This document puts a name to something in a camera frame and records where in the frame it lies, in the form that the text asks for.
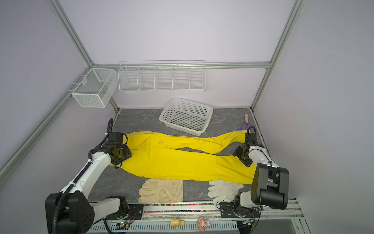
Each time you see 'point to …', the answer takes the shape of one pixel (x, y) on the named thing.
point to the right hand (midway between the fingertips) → (240, 156)
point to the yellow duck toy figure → (175, 222)
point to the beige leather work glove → (161, 191)
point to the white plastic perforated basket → (186, 116)
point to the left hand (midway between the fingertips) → (127, 156)
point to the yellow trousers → (156, 155)
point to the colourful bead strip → (179, 204)
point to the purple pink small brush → (246, 126)
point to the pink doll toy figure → (203, 224)
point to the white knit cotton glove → (221, 190)
